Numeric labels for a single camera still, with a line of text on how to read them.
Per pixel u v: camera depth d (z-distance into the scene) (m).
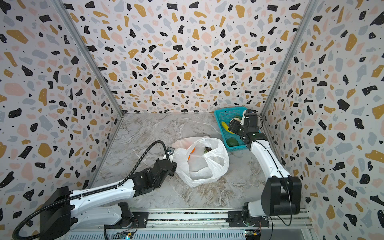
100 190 0.47
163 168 0.58
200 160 0.96
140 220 0.74
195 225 0.73
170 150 0.69
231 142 0.99
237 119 0.83
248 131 0.65
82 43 0.82
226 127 1.11
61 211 0.39
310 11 0.72
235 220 0.73
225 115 1.25
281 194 0.42
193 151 0.92
